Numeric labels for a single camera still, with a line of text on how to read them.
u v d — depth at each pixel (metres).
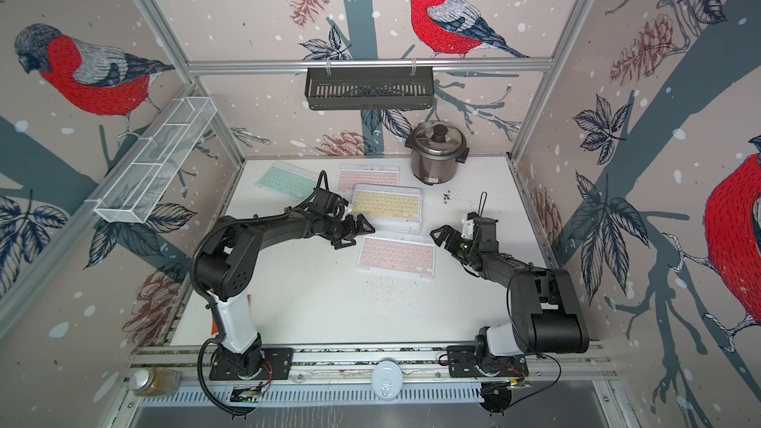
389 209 1.01
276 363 0.73
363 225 0.87
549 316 0.43
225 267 0.50
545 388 0.69
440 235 0.84
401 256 0.93
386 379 0.67
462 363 0.73
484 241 0.73
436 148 1.00
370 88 1.07
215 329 0.80
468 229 0.86
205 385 0.69
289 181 1.14
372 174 1.15
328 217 0.83
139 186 0.73
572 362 0.74
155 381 0.64
